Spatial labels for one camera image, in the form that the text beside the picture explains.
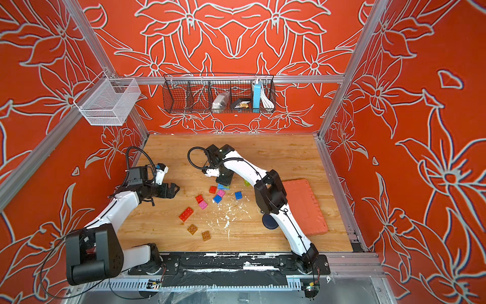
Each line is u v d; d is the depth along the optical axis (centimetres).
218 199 90
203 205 88
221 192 92
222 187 92
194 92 100
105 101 90
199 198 90
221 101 92
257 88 83
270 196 59
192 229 81
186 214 85
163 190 78
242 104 88
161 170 79
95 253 41
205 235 79
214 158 71
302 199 86
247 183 62
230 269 73
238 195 92
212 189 94
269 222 82
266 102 91
